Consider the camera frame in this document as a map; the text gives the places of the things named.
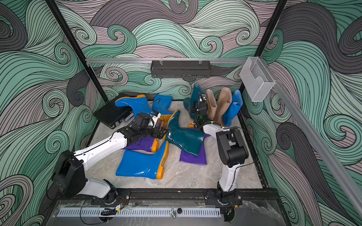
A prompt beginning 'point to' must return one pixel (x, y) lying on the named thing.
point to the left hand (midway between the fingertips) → (161, 126)
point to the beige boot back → (211, 105)
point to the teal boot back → (189, 102)
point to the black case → (110, 113)
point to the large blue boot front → (143, 165)
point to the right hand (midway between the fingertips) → (196, 101)
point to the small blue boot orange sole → (161, 104)
